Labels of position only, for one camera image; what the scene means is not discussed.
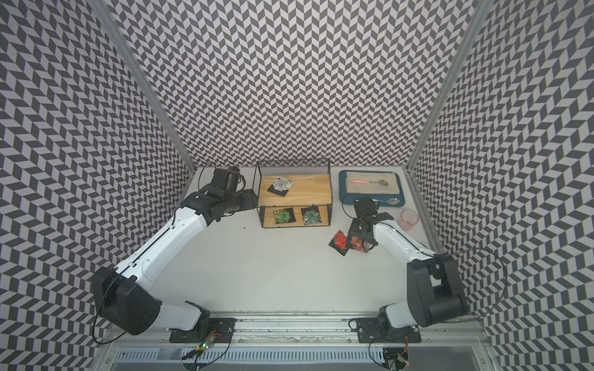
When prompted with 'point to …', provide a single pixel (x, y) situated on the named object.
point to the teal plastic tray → (349, 198)
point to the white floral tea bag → (281, 186)
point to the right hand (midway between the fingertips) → (362, 236)
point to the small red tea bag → (339, 243)
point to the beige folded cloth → (371, 188)
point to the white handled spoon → (391, 201)
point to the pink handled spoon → (381, 182)
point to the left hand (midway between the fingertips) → (251, 200)
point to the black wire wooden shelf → (294, 193)
